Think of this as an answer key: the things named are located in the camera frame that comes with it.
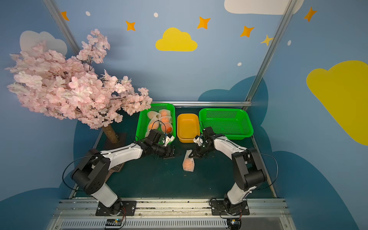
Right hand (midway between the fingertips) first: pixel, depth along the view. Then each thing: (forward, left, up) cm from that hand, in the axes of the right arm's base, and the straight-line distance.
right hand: (191, 155), depth 87 cm
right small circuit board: (-32, -24, -10) cm, 41 cm away
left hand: (-1, +7, +3) cm, 8 cm away
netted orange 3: (+29, +20, -1) cm, 35 cm away
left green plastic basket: (+26, +37, +1) cm, 45 cm away
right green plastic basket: (+33, -33, -7) cm, 47 cm away
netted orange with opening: (+19, +18, +1) cm, 27 cm away
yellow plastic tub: (+27, +4, -6) cm, 28 cm away
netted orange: (+35, +22, 0) cm, 41 cm away
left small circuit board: (-36, +39, -9) cm, 54 cm away
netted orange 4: (+15, +32, -1) cm, 35 cm away
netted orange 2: (+23, +29, 0) cm, 37 cm away
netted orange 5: (-6, +2, +1) cm, 7 cm away
